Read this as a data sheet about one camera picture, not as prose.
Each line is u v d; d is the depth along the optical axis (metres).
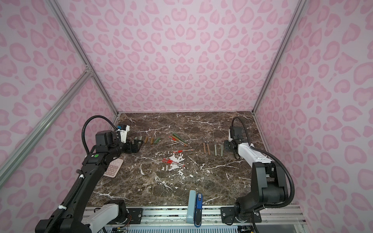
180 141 1.02
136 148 0.72
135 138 1.03
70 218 0.39
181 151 0.98
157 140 1.03
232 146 0.67
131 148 0.69
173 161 0.93
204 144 1.00
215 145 0.99
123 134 0.70
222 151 0.97
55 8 0.69
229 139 0.82
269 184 0.44
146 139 1.03
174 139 1.03
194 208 0.72
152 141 1.03
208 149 0.98
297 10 0.70
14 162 0.53
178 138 1.03
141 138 1.04
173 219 0.72
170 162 0.93
